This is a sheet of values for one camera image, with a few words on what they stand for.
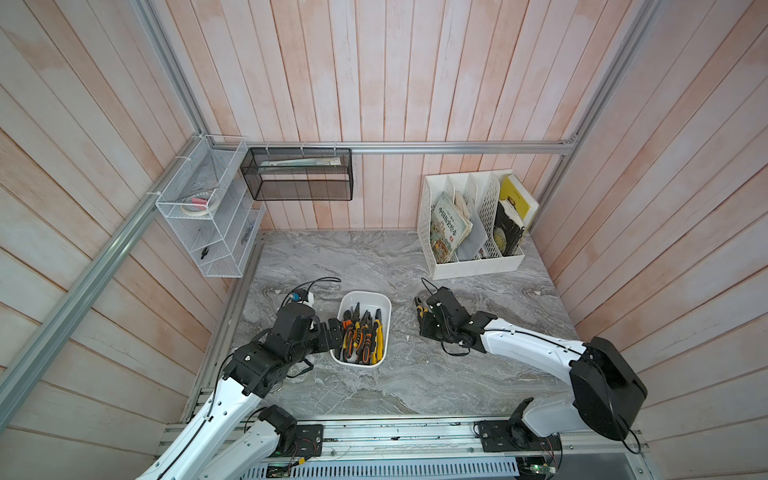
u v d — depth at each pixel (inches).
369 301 37.5
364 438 29.4
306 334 21.9
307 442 28.8
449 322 26.0
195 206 29.2
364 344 33.1
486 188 42.4
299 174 41.7
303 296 25.3
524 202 36.3
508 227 38.1
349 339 33.8
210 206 28.3
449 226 39.4
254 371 18.5
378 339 35.2
